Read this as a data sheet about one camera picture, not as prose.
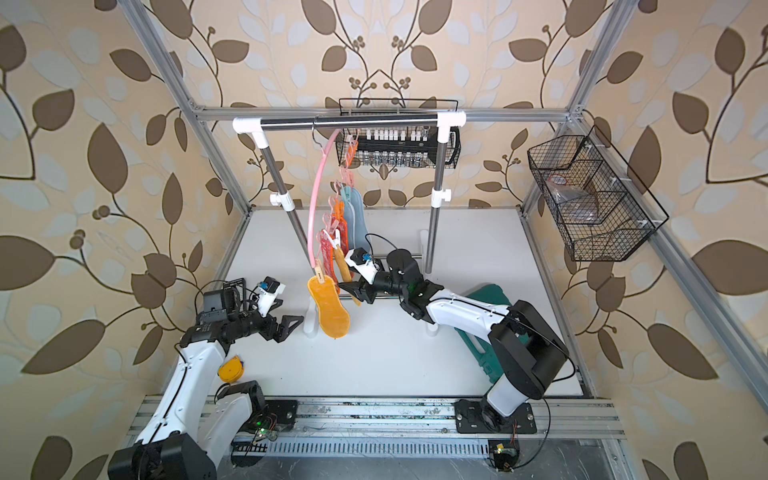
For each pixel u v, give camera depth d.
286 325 0.73
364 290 0.69
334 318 0.74
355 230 0.79
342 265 0.72
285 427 0.72
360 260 0.67
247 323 0.68
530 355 0.44
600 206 0.72
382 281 0.70
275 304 0.74
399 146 0.85
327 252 0.73
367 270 0.69
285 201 0.69
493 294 0.92
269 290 0.71
